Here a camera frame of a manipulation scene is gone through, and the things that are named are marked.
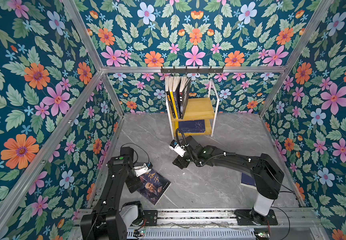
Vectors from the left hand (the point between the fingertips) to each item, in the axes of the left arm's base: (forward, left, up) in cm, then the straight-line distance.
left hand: (133, 175), depth 79 cm
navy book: (+34, -35, -2) cm, 49 cm away
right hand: (+9, -23, +2) cm, 25 cm away
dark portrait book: (-4, -9, -8) cm, 13 cm away
